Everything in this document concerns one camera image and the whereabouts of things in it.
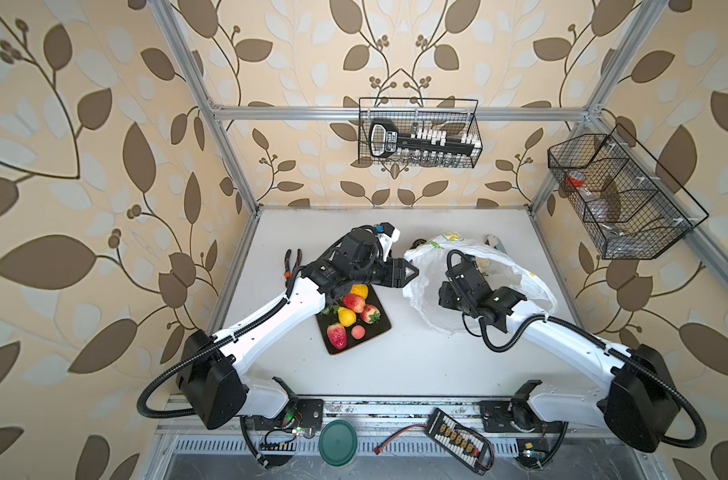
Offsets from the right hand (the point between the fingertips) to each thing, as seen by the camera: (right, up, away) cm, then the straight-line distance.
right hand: (447, 295), depth 84 cm
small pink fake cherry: (-25, -11, +2) cm, 28 cm away
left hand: (-11, +9, -13) cm, 19 cm away
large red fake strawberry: (-31, -11, 0) cm, 33 cm away
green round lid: (-28, -27, -22) cm, 45 cm away
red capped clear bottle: (+39, +34, +4) cm, 52 cm away
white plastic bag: (-6, +10, -3) cm, 12 cm away
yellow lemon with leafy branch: (-29, -7, +3) cm, 30 cm away
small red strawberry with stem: (-22, -6, +3) cm, 23 cm away
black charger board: (-2, -32, -13) cm, 34 cm away
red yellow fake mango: (-27, -3, +3) cm, 27 cm away
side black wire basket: (+43, +25, -9) cm, 51 cm away
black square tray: (-22, -11, +3) cm, 24 cm away
